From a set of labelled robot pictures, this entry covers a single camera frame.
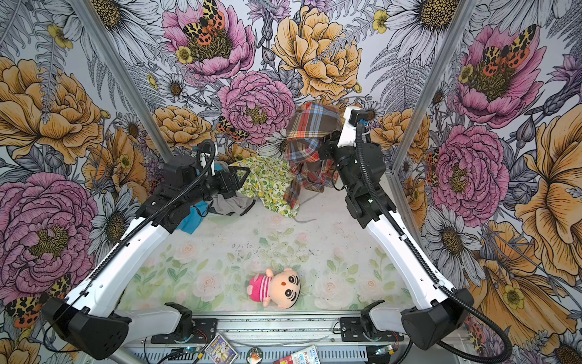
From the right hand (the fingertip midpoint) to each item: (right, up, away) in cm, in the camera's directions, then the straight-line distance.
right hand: (325, 127), depth 62 cm
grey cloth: (-33, -23, +38) cm, 55 cm away
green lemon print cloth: (-22, -13, +47) cm, 53 cm away
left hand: (-25, -14, +9) cm, 30 cm away
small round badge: (-21, -67, +8) cm, 71 cm away
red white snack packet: (-5, -65, +5) cm, 65 cm away
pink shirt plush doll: (-13, -49, +14) cm, 53 cm away
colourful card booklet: (-31, -65, +7) cm, 72 cm away
